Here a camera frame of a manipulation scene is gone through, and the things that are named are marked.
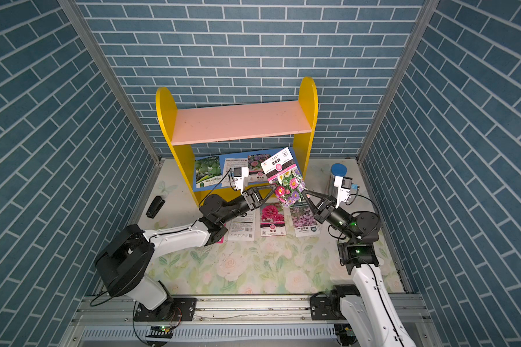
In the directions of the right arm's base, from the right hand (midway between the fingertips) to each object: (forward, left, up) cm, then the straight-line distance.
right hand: (305, 197), depth 63 cm
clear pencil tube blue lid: (+27, -16, -15) cm, 35 cm away
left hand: (+2, +7, -1) cm, 8 cm away
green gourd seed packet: (+24, +41, -19) cm, 51 cm away
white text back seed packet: (+6, +23, -33) cm, 41 cm away
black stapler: (+11, +65, -31) cm, 72 cm away
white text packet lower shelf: (+6, +25, -1) cm, 25 cm away
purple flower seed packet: (+12, -3, -33) cm, 36 cm away
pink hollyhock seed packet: (+10, +10, -34) cm, 37 cm away
